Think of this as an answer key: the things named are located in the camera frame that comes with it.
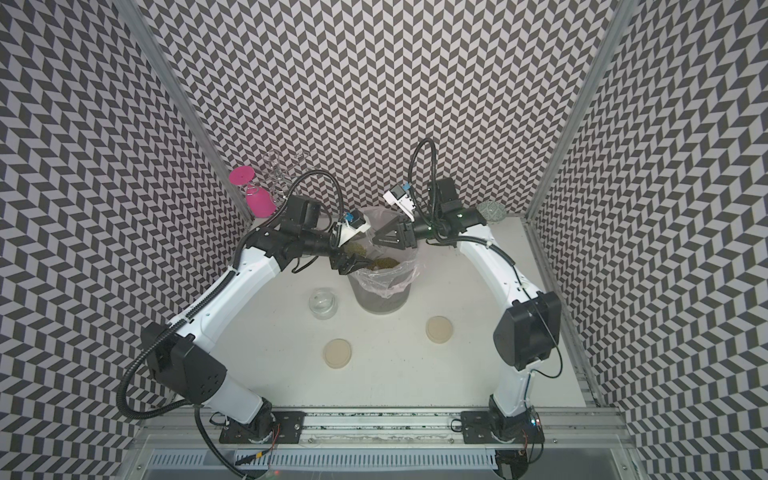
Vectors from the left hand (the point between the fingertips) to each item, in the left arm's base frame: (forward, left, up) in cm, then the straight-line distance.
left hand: (365, 249), depth 75 cm
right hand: (-1, -4, +4) cm, 6 cm away
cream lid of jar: (-9, -21, -29) cm, 37 cm away
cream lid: (-17, +9, -27) cm, 33 cm away
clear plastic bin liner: (-6, -7, -1) cm, 9 cm away
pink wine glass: (+23, +36, -5) cm, 43 cm away
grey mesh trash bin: (-4, -2, -21) cm, 22 cm away
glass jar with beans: (-2, +16, -26) cm, 30 cm away
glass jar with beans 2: (-2, -1, +4) cm, 5 cm away
